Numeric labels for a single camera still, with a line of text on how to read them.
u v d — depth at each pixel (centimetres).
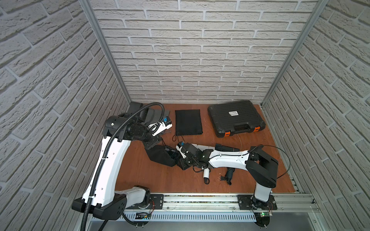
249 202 73
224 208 73
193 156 65
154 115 53
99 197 36
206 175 81
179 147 77
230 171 81
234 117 103
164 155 73
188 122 107
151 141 54
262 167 47
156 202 73
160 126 53
